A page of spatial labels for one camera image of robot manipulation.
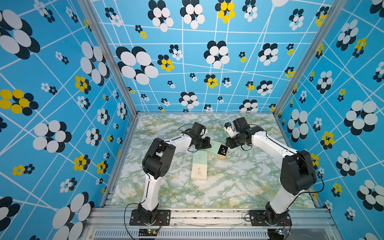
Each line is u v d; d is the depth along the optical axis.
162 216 0.74
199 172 0.87
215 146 0.97
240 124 0.72
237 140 0.77
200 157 0.92
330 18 0.71
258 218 0.73
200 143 0.85
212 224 0.72
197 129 0.81
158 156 0.57
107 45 0.83
